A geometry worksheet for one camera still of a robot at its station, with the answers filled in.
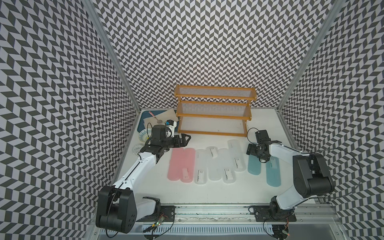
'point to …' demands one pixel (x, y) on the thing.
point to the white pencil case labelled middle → (228, 172)
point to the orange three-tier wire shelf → (214, 102)
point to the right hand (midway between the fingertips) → (254, 155)
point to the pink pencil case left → (175, 164)
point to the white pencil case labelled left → (201, 167)
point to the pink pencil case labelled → (188, 165)
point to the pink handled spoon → (158, 121)
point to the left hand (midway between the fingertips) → (184, 138)
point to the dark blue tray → (145, 114)
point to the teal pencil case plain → (254, 166)
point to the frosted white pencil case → (234, 146)
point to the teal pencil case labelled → (273, 172)
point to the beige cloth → (161, 118)
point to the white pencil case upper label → (215, 169)
